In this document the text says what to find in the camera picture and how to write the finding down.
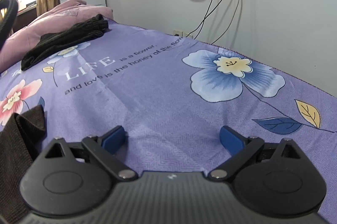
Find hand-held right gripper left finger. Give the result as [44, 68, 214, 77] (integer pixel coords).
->
[43, 125, 139, 183]

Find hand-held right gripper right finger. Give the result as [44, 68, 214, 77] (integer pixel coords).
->
[207, 125, 302, 183]

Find dark brown pants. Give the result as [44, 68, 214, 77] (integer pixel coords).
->
[0, 105, 47, 219]

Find pink quilt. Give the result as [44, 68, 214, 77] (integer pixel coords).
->
[0, 0, 114, 73]

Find purple floral bed sheet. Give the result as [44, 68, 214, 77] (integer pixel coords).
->
[0, 19, 337, 224]

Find black folded pants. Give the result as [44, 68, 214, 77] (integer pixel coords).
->
[20, 14, 109, 72]

